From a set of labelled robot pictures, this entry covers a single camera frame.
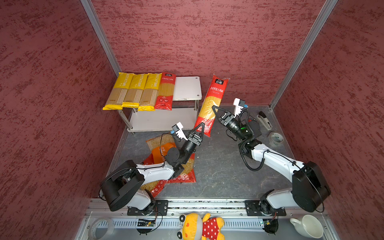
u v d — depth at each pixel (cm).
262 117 110
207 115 67
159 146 92
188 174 82
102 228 69
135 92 76
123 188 43
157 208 74
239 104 64
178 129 64
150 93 76
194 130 67
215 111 67
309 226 66
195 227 63
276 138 101
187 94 79
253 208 74
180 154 57
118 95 75
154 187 77
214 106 67
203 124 66
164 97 74
